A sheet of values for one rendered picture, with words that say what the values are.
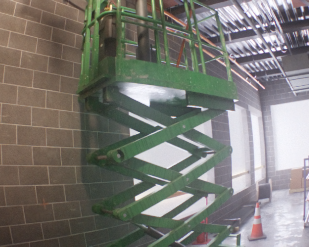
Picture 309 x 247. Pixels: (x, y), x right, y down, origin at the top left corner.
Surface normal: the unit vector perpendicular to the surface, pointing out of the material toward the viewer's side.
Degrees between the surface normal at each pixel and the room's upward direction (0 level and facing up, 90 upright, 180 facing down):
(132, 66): 90
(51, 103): 90
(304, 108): 90
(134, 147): 90
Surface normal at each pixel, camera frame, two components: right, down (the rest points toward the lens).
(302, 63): -0.58, -0.07
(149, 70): 0.62, -0.14
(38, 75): 0.81, -0.14
